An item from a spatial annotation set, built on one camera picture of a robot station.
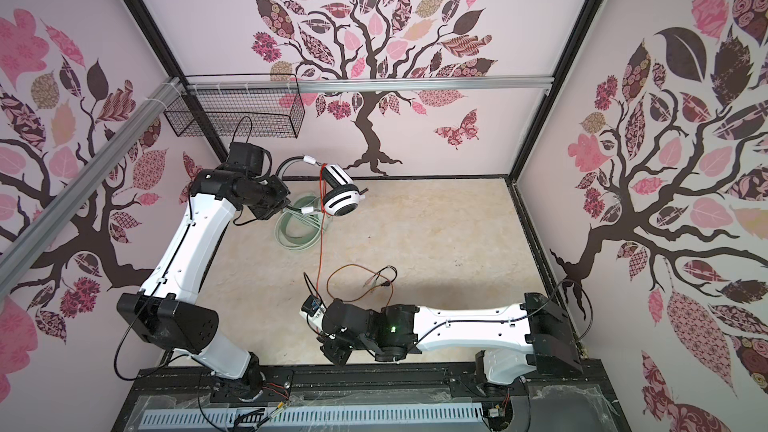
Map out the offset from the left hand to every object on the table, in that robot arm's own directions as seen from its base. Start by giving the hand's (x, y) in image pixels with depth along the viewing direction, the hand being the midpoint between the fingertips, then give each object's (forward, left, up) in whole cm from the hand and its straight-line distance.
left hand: (290, 202), depth 77 cm
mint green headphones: (-3, -5, +2) cm, 6 cm away
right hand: (-31, -10, -10) cm, 34 cm away
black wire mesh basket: (+36, +22, +7) cm, 42 cm away
